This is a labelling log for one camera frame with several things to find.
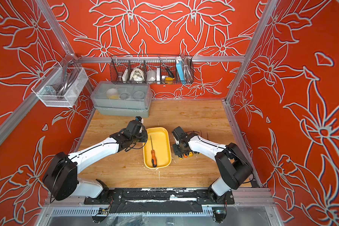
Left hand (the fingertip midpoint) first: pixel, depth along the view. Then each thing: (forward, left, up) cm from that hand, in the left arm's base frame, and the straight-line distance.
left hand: (147, 132), depth 87 cm
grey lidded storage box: (+25, +16, +4) cm, 30 cm away
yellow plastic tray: (-4, -9, -8) cm, 13 cm away
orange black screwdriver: (-16, -6, -7) cm, 18 cm away
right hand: (-7, -18, -8) cm, 21 cm away
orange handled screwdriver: (-10, -25, -9) cm, 28 cm away
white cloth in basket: (+31, +9, +22) cm, 39 cm away
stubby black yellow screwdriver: (-9, -28, -9) cm, 31 cm away
